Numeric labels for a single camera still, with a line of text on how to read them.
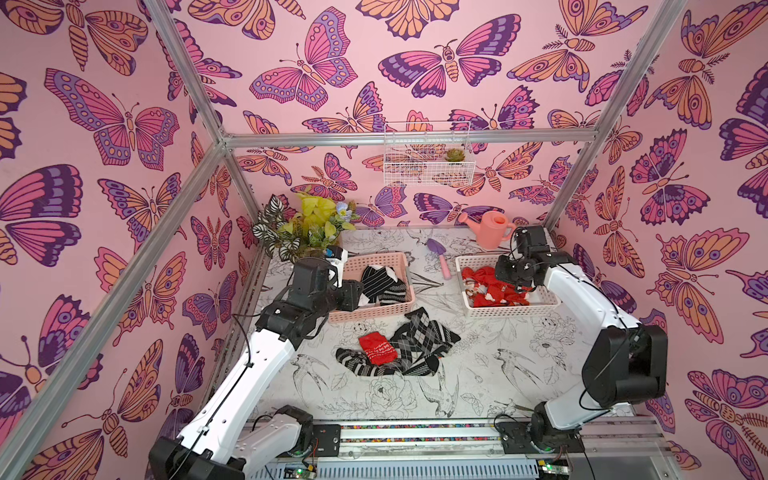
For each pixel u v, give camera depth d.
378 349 0.85
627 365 0.44
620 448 0.73
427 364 0.84
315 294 0.55
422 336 0.89
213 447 0.38
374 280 1.03
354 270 1.06
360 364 0.84
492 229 1.06
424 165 1.06
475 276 0.99
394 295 1.00
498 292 0.95
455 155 0.92
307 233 0.91
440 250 1.12
